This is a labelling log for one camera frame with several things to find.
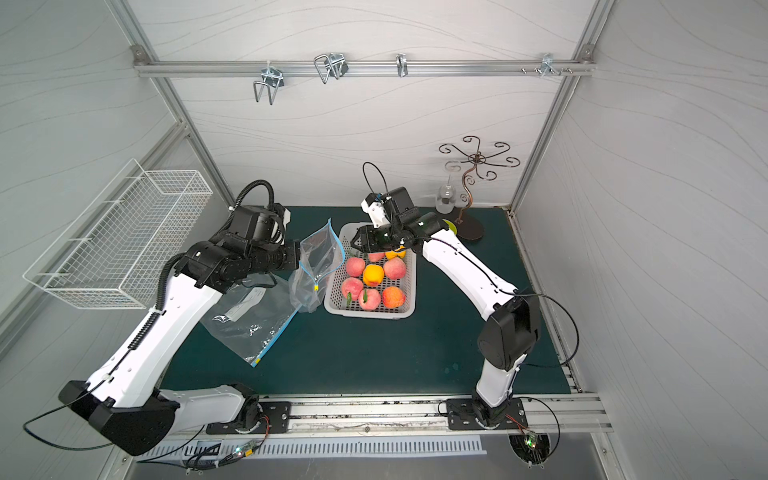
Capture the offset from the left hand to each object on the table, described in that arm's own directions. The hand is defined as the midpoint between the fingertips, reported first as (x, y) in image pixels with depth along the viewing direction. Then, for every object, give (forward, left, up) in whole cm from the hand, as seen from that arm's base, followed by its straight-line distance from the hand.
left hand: (301, 252), depth 71 cm
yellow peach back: (+18, -22, -24) cm, 37 cm away
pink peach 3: (0, -15, -23) cm, 27 cm away
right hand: (+7, -13, -4) cm, 15 cm away
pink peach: (+11, -23, -23) cm, 34 cm away
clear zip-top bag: (+8, 0, -13) cm, 15 cm away
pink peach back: (+17, -16, -25) cm, 34 cm away
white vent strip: (-38, +19, -17) cm, 46 cm away
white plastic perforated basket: (-1, -6, -27) cm, 27 cm away
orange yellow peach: (+8, -16, -23) cm, 29 cm away
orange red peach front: (+1, -22, -23) cm, 32 cm away
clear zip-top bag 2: (-5, +21, -27) cm, 35 cm away
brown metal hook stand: (+32, -50, -25) cm, 65 cm away
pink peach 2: (+4, -10, -22) cm, 25 cm away
